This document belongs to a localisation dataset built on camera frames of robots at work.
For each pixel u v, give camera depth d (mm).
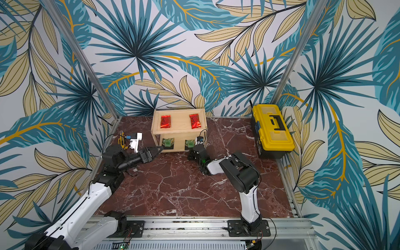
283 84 984
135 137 674
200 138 875
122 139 1038
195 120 879
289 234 736
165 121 869
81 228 450
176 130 858
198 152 754
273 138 879
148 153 639
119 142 1032
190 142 1028
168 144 1025
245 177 527
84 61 859
